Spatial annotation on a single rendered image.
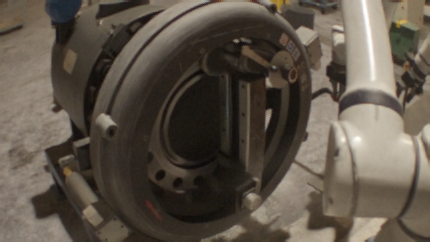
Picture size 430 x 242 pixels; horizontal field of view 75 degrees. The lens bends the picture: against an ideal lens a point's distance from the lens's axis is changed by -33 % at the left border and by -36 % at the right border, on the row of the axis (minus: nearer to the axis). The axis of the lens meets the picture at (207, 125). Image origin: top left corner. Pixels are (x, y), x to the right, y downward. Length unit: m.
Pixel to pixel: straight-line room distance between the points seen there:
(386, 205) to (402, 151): 0.09
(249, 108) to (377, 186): 0.57
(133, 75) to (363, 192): 0.53
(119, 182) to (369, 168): 0.58
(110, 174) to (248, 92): 0.38
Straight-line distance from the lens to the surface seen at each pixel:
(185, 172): 1.17
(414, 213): 0.60
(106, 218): 0.97
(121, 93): 0.82
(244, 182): 1.06
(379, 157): 0.54
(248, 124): 1.03
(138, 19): 1.19
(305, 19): 3.70
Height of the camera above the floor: 1.15
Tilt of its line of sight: 30 degrees down
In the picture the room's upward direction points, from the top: straight up
